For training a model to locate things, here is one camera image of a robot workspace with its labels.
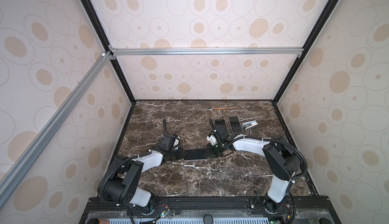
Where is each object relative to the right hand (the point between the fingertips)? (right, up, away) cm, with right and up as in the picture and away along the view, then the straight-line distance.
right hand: (204, 156), depth 89 cm
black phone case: (+12, +16, +18) cm, 27 cm away
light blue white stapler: (+31, +17, +14) cm, 38 cm away
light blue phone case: (+23, +12, +12) cm, 29 cm away
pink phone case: (-5, -3, +1) cm, 6 cm away
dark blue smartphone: (-6, +1, +1) cm, 6 cm away
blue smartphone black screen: (+22, +18, +17) cm, 33 cm away
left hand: (-9, +2, +1) cm, 9 cm away
